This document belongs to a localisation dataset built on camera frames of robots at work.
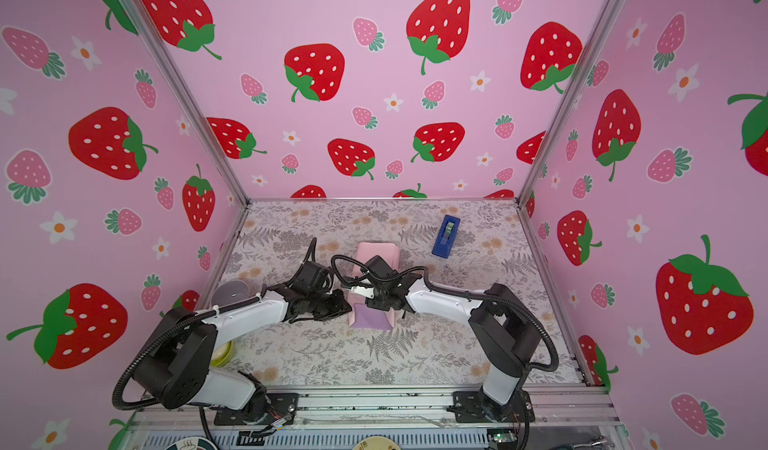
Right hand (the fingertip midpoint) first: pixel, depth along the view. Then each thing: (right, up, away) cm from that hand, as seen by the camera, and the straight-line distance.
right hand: (372, 284), depth 89 cm
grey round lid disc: (-45, -2, +2) cm, 45 cm away
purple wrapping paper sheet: (-4, -10, +1) cm, 11 cm away
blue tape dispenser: (+25, +14, +15) cm, 32 cm away
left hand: (-6, -7, -2) cm, 9 cm away
